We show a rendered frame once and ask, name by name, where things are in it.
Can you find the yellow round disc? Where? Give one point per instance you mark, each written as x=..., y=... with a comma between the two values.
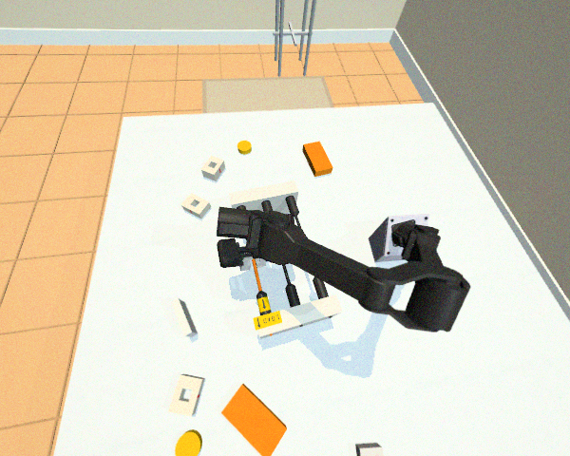
x=189, y=444
x=244, y=147

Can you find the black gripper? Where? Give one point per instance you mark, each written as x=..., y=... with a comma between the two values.
x=230, y=254

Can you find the orange rectangular block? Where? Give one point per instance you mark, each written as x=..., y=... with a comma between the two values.
x=255, y=421
x=317, y=159

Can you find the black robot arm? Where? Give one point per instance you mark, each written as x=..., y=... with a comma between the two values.
x=436, y=299

